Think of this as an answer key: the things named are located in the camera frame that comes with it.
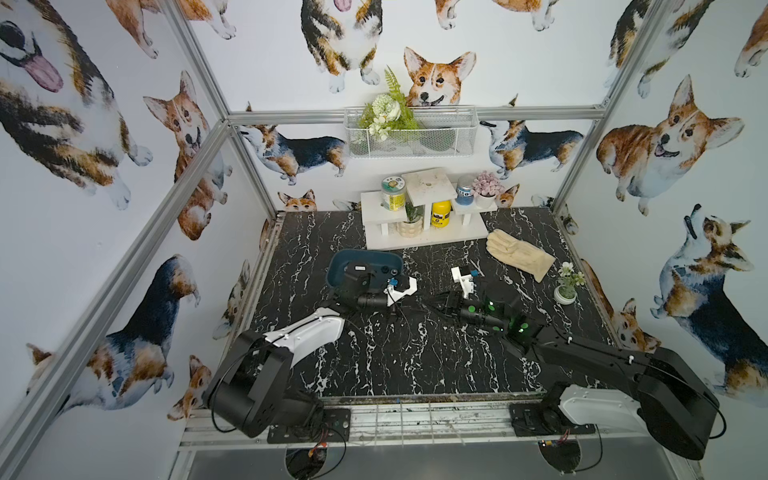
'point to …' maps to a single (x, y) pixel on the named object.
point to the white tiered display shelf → (422, 187)
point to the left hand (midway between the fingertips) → (421, 292)
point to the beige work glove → (519, 254)
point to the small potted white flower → (568, 279)
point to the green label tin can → (393, 190)
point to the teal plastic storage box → (383, 265)
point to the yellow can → (441, 213)
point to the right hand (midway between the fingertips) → (428, 292)
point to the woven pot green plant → (413, 226)
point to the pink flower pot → (485, 187)
